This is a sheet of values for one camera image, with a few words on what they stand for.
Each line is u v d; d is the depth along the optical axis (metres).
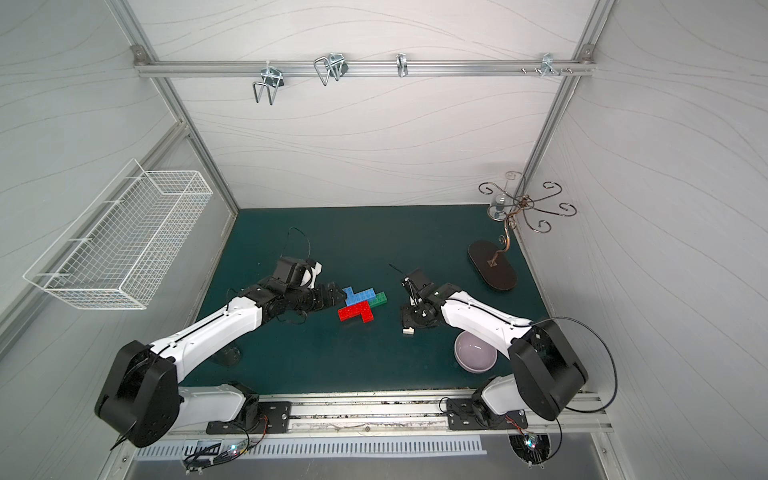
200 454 0.71
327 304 0.75
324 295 0.75
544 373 0.43
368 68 0.78
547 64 0.76
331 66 0.77
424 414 0.75
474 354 0.82
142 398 0.41
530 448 0.73
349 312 0.88
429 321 0.61
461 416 0.73
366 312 0.89
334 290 0.77
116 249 0.68
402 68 0.78
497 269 1.01
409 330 0.86
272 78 0.78
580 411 0.44
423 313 0.62
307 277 0.72
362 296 0.93
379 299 0.93
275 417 0.74
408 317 0.77
